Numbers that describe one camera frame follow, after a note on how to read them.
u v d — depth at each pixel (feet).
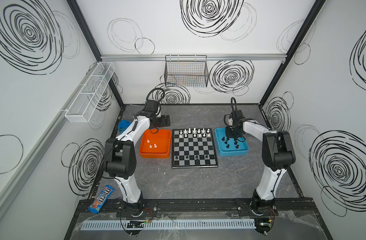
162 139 3.11
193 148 3.08
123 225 2.29
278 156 1.69
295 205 2.51
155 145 3.11
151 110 2.38
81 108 2.38
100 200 2.47
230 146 3.16
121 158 1.59
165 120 2.78
